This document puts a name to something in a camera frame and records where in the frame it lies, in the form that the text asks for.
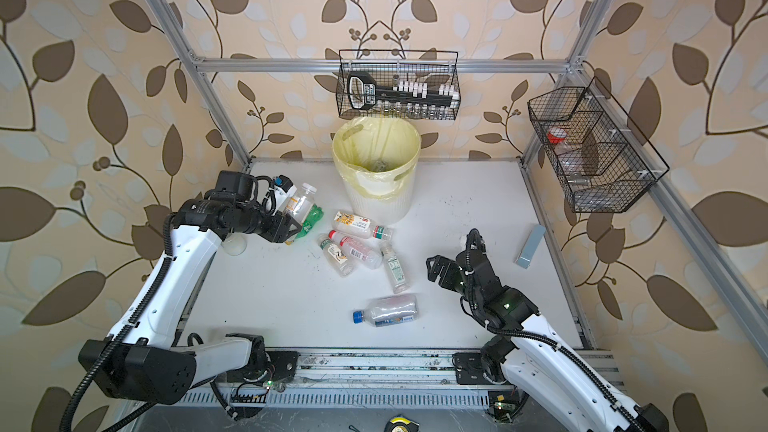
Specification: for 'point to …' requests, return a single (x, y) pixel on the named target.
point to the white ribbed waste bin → (384, 213)
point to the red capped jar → (556, 135)
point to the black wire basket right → (600, 157)
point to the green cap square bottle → (339, 259)
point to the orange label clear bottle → (359, 226)
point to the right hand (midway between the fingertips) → (441, 269)
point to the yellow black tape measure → (402, 423)
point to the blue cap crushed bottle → (388, 310)
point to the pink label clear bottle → (357, 251)
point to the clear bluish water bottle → (379, 165)
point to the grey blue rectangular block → (530, 246)
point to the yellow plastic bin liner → (376, 156)
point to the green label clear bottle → (396, 274)
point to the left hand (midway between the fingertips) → (290, 220)
